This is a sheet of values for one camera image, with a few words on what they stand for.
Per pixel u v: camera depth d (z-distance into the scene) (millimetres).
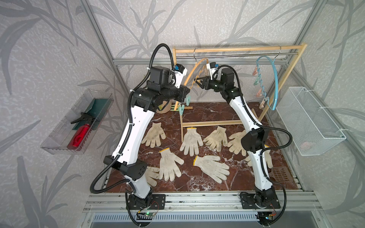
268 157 888
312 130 616
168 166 848
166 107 599
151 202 721
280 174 831
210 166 862
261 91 1148
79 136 597
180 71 546
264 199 639
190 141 963
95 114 706
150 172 840
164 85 488
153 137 992
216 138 987
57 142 585
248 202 730
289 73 725
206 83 751
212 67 748
